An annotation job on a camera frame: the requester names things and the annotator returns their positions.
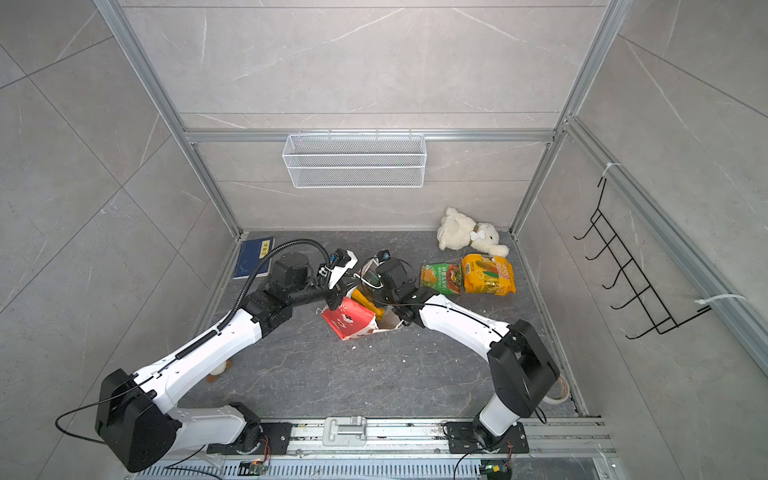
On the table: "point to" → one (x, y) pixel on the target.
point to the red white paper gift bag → (351, 320)
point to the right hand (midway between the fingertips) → (380, 282)
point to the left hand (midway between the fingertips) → (360, 271)
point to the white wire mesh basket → (354, 160)
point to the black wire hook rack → (644, 293)
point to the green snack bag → (446, 277)
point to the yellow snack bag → (488, 275)
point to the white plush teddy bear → (458, 231)
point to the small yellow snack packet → (378, 312)
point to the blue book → (250, 253)
